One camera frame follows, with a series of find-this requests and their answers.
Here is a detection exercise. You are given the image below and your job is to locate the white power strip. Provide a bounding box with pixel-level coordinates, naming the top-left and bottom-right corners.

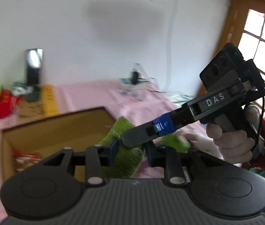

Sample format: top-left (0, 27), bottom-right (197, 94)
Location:
top-left (118, 78), bottom-right (149, 90)

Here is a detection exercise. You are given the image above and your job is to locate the large brown cardboard box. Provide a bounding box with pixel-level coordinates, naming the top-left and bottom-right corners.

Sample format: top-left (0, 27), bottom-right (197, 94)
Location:
top-left (0, 107), bottom-right (116, 181)

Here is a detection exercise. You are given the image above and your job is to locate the mauve teddy bear plush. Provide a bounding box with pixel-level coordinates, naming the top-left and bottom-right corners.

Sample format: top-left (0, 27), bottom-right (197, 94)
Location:
top-left (184, 133), bottom-right (223, 160)

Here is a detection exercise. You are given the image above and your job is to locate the person's right hand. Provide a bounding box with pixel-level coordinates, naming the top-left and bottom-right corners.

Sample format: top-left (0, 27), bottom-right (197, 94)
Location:
top-left (205, 105), bottom-right (260, 164)

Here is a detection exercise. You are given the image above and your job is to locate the yellow printed cardboard sheet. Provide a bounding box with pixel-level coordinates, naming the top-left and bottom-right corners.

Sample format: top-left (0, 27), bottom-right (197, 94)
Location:
top-left (17, 85), bottom-right (60, 120)

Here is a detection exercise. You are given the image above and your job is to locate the black charger adapter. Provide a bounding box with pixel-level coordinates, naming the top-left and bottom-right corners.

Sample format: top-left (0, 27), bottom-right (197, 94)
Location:
top-left (131, 71), bottom-right (139, 85)

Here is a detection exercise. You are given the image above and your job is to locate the red patterned item in box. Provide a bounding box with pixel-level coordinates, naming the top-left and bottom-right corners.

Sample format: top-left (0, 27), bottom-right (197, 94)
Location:
top-left (13, 151), bottom-right (43, 172)

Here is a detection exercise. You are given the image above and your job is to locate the pink bed sheet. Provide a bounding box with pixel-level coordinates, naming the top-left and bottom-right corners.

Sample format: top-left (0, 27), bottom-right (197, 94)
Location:
top-left (0, 79), bottom-right (217, 224)

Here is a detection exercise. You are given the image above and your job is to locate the green knitted cloth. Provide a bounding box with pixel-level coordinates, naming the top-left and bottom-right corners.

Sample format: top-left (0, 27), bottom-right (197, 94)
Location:
top-left (99, 116), bottom-right (190, 180)

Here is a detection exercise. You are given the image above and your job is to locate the red plush toy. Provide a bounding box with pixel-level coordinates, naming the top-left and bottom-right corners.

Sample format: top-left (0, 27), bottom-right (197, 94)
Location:
top-left (0, 89), bottom-right (21, 119)

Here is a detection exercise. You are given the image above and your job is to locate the black phone stand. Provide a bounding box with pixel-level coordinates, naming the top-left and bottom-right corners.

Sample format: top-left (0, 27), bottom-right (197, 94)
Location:
top-left (26, 48), bottom-right (43, 102)

